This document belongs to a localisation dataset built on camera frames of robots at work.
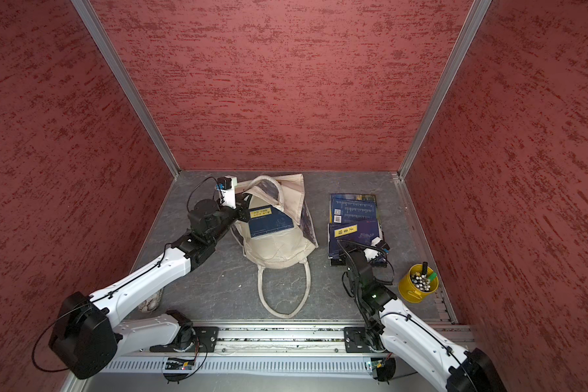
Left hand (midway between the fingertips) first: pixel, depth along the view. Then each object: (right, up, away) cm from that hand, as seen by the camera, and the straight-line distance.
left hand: (251, 196), depth 77 cm
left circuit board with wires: (-22, -51, -5) cm, 56 cm away
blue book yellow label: (+37, -13, +6) cm, 39 cm away
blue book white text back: (+36, -6, +25) cm, 44 cm away
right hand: (+32, -17, +6) cm, 37 cm away
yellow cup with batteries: (+51, -25, -8) cm, 58 cm away
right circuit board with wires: (+41, -52, -6) cm, 67 cm away
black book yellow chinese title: (+30, -24, +10) cm, 40 cm away
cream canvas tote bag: (+10, -31, +10) cm, 34 cm away
